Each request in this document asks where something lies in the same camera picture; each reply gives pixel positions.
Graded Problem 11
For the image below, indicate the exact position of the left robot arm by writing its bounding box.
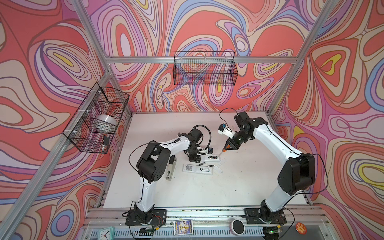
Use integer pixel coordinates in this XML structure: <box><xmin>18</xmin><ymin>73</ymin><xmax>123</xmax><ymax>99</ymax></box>
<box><xmin>126</xmin><ymin>128</ymin><xmax>203</xmax><ymax>226</ymax></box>

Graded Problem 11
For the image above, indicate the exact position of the colourful card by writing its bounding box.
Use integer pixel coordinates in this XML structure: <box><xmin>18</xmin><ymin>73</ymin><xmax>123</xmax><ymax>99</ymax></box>
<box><xmin>174</xmin><ymin>220</ymin><xmax>194</xmax><ymax>236</ymax></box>

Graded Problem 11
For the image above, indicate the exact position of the white battery cover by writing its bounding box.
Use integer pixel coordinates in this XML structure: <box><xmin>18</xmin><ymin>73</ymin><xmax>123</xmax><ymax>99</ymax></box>
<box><xmin>217</xmin><ymin>159</ymin><xmax>227</xmax><ymax>166</ymax></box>
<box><xmin>214</xmin><ymin>166</ymin><xmax>224</xmax><ymax>174</ymax></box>

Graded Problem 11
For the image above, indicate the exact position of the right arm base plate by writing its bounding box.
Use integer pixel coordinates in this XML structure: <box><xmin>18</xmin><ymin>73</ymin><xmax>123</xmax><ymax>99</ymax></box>
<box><xmin>244</xmin><ymin>207</ymin><xmax>287</xmax><ymax>225</ymax></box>

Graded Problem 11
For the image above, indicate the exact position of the orange handled screwdriver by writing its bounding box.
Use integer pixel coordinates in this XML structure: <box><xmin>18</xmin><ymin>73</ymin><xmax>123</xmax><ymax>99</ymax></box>
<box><xmin>217</xmin><ymin>144</ymin><xmax>231</xmax><ymax>158</ymax></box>

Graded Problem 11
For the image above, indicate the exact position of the small black item in basket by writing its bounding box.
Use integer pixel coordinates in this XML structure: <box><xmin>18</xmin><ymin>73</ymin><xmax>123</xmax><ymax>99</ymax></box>
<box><xmin>103</xmin><ymin>135</ymin><xmax>110</xmax><ymax>147</ymax></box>

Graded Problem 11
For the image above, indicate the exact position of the beige black stapler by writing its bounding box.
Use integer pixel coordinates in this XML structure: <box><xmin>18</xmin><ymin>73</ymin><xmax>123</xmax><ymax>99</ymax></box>
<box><xmin>166</xmin><ymin>155</ymin><xmax>177</xmax><ymax>181</ymax></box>

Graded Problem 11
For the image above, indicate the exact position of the round black white speaker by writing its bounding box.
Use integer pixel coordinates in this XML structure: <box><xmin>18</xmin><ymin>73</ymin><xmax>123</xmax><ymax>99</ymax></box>
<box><xmin>230</xmin><ymin>220</ymin><xmax>245</xmax><ymax>236</ymax></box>

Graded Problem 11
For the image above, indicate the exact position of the white remote control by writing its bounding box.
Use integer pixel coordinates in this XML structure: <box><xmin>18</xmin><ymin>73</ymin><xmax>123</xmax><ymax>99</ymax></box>
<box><xmin>182</xmin><ymin>164</ymin><xmax>213</xmax><ymax>175</ymax></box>
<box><xmin>200</xmin><ymin>154</ymin><xmax>220</xmax><ymax>163</ymax></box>

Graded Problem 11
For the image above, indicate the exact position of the red round badge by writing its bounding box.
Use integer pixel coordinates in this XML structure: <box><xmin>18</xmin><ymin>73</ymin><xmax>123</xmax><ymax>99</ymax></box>
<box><xmin>295</xmin><ymin>222</ymin><xmax>308</xmax><ymax>235</ymax></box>

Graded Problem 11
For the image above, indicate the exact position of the black wire basket left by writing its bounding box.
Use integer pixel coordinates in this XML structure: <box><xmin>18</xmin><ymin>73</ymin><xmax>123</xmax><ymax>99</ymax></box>
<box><xmin>63</xmin><ymin>83</ymin><xmax>130</xmax><ymax>154</ymax></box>

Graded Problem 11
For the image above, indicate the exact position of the white tape roll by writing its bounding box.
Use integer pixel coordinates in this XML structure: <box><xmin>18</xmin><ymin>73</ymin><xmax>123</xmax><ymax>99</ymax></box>
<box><xmin>95</xmin><ymin>114</ymin><xmax>118</xmax><ymax>131</ymax></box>

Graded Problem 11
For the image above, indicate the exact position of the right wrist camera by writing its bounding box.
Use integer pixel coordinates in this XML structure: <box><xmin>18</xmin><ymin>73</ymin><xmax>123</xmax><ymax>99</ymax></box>
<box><xmin>218</xmin><ymin>124</ymin><xmax>235</xmax><ymax>139</ymax></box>

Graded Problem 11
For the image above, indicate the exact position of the black wire basket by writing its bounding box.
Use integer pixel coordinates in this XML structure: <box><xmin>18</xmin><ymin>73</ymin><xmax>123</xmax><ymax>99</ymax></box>
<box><xmin>173</xmin><ymin>50</ymin><xmax>239</xmax><ymax>86</ymax></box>
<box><xmin>63</xmin><ymin>83</ymin><xmax>130</xmax><ymax>154</ymax></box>

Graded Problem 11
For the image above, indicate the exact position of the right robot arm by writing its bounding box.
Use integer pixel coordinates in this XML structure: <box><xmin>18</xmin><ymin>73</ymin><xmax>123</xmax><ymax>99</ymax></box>
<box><xmin>223</xmin><ymin>112</ymin><xmax>315</xmax><ymax>224</ymax></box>

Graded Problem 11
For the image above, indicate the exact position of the small green clock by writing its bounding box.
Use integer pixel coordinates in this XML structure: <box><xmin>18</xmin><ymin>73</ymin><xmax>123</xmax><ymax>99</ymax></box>
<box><xmin>98</xmin><ymin>227</ymin><xmax>115</xmax><ymax>240</ymax></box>

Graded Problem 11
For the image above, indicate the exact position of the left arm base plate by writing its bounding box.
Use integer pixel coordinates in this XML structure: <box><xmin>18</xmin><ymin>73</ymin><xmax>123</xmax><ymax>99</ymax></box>
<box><xmin>125</xmin><ymin>209</ymin><xmax>167</xmax><ymax>226</ymax></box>

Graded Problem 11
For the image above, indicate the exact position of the black wire basket back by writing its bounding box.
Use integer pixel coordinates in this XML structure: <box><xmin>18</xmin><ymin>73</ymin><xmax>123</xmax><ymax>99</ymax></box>
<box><xmin>173</xmin><ymin>50</ymin><xmax>239</xmax><ymax>86</ymax></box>

